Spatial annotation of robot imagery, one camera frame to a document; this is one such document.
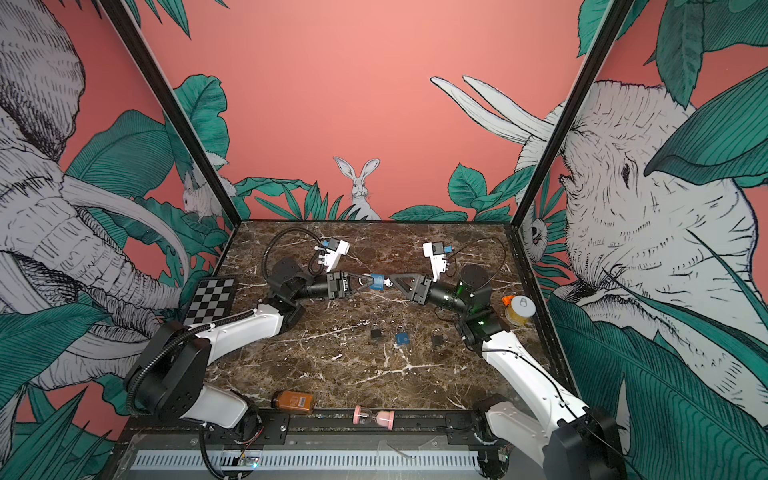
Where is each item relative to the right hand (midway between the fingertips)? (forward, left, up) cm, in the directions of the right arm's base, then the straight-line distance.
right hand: (391, 281), depth 67 cm
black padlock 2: (-1, -14, -31) cm, 34 cm away
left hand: (0, +5, -1) cm, 5 cm away
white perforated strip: (-32, +21, -30) cm, 48 cm away
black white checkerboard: (+9, +57, -26) cm, 64 cm away
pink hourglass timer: (-23, +2, -28) cm, 36 cm away
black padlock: (+1, +5, -30) cm, 31 cm away
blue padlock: (+1, +3, -2) cm, 4 cm away
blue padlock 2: (-1, -3, -30) cm, 31 cm away
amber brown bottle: (-19, +26, -26) cm, 41 cm away
